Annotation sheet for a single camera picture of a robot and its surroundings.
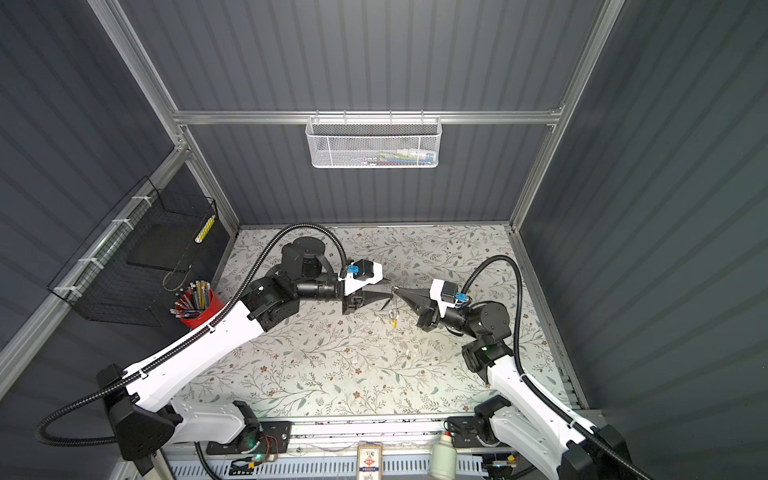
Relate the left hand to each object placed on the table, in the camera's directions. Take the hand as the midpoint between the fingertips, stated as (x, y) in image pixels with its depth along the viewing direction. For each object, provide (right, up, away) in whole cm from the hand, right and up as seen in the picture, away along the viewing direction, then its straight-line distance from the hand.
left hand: (391, 283), depth 63 cm
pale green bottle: (+11, -39, +1) cm, 40 cm away
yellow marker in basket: (-52, +11, +17) cm, 56 cm away
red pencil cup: (-56, -8, +22) cm, 61 cm away
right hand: (+2, -3, -1) cm, 4 cm away
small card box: (-5, -42, +6) cm, 43 cm away
